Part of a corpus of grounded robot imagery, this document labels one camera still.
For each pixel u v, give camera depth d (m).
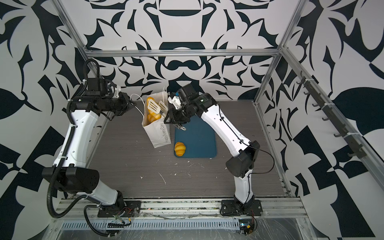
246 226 0.71
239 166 0.54
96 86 0.55
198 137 0.99
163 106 0.78
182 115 0.62
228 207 0.74
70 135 0.44
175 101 0.68
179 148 0.92
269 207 0.77
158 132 0.82
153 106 0.75
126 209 0.73
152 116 0.77
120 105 0.65
